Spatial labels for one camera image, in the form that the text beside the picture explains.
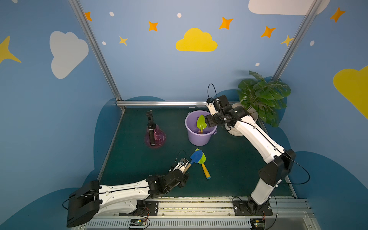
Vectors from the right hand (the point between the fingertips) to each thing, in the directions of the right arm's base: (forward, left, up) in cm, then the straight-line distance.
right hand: (212, 117), depth 82 cm
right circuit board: (-48, -24, -27) cm, 60 cm away
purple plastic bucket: (-4, +9, -17) cm, 20 cm away
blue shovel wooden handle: (-14, +8, -25) cm, 30 cm away
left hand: (-25, +14, -17) cm, 34 cm away
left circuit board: (-51, +37, -26) cm, 68 cm away
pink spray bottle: (-6, +35, -14) cm, 38 cm away
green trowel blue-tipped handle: (-16, +4, -26) cm, 30 cm away
